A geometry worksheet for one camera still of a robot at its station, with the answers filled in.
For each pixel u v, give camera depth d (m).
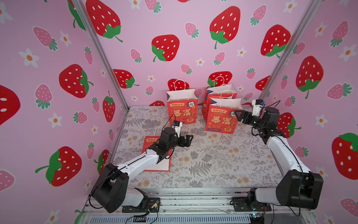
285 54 0.87
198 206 0.75
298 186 0.41
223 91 0.84
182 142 0.73
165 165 0.88
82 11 0.69
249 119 0.72
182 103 0.93
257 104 0.71
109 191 0.42
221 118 0.94
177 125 0.73
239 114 0.75
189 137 0.75
